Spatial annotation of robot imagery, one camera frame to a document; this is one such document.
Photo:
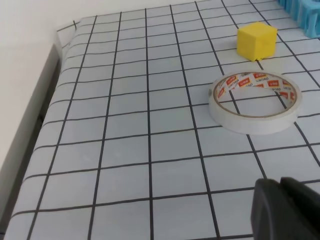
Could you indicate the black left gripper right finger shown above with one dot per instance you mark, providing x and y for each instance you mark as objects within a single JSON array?
[{"x": 298, "y": 190}]

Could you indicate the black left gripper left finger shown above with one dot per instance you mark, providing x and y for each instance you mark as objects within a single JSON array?
[{"x": 275, "y": 215}]

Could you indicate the white black-grid cloth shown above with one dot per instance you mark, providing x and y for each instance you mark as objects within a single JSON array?
[{"x": 128, "y": 150}]

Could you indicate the blue tube rack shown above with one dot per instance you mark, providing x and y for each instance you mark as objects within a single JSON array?
[{"x": 306, "y": 13}]

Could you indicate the left white tape roll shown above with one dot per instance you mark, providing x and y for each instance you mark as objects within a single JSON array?
[{"x": 254, "y": 103}]

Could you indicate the yellow foam cube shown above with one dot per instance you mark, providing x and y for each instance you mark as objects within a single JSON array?
[{"x": 256, "y": 41}]

